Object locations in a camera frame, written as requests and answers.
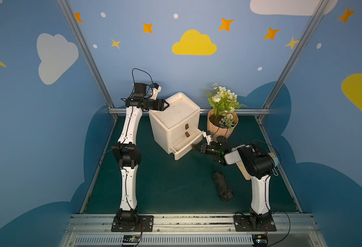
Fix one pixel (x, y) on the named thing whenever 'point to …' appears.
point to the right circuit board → (259, 240)
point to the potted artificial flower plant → (222, 116)
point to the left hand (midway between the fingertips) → (164, 102)
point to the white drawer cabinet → (177, 128)
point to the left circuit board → (131, 238)
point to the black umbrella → (225, 193)
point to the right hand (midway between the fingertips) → (194, 145)
